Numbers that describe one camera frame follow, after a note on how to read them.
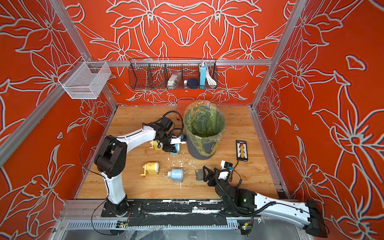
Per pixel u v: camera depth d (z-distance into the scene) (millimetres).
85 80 916
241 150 924
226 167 673
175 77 941
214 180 668
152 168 795
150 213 731
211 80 907
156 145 898
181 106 1163
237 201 589
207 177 694
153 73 1007
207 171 729
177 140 806
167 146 817
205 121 898
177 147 871
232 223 697
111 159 500
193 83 953
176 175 758
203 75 860
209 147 771
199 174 848
